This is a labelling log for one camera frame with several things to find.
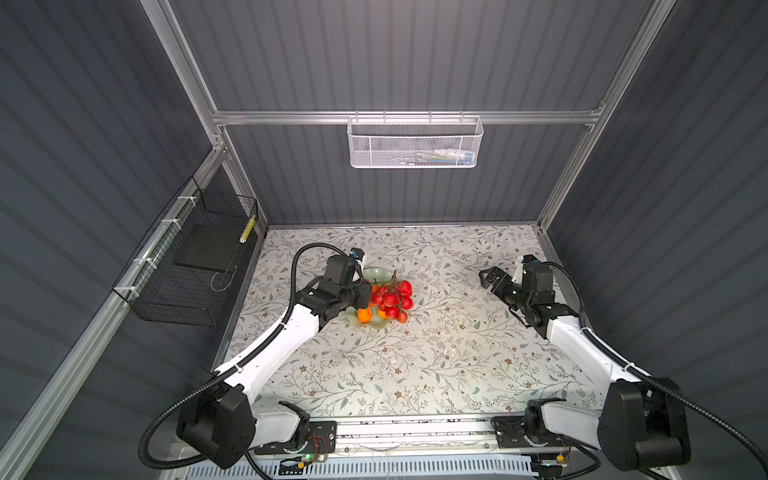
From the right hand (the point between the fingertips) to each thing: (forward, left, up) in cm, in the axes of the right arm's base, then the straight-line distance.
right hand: (494, 281), depth 87 cm
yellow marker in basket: (+8, +70, +15) cm, 72 cm away
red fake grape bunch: (-5, +29, -1) cm, 30 cm away
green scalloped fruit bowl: (+8, +35, -8) cm, 37 cm away
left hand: (-4, +37, +4) cm, 38 cm away
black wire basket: (-7, +80, +16) cm, 82 cm away
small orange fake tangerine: (-6, +39, -9) cm, 40 cm away
